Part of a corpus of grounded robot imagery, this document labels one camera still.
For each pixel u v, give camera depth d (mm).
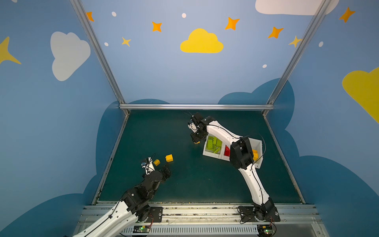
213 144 984
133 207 544
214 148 984
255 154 933
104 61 887
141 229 708
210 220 734
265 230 714
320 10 707
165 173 725
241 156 619
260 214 651
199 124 772
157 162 909
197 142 931
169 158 931
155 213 755
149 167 675
